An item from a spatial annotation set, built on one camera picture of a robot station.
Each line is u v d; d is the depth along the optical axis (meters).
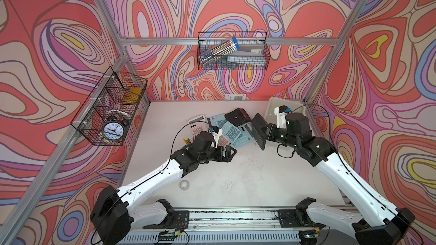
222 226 0.72
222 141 0.96
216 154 0.67
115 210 0.39
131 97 0.79
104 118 0.73
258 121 0.73
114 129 0.68
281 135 0.60
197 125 1.04
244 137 0.98
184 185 0.83
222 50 0.79
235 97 1.22
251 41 0.88
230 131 0.98
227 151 0.67
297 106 0.63
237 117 1.04
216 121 1.05
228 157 0.66
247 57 0.88
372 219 0.39
